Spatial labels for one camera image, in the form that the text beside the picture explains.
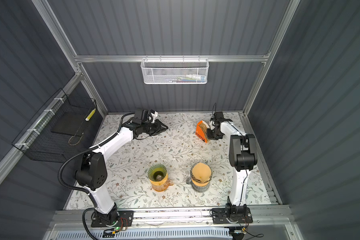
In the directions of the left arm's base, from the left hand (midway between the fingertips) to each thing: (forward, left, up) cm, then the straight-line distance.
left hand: (168, 127), depth 88 cm
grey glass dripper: (-31, -14, -4) cm, 35 cm away
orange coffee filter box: (+5, -22, -10) cm, 24 cm away
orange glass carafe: (-29, +4, -19) cm, 35 cm away
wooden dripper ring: (-29, +5, -9) cm, 31 cm away
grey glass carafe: (-31, -16, -16) cm, 38 cm away
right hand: (+2, -29, -15) cm, 33 cm away
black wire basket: (-7, +52, +10) cm, 53 cm away
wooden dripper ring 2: (-32, -15, -7) cm, 36 cm away
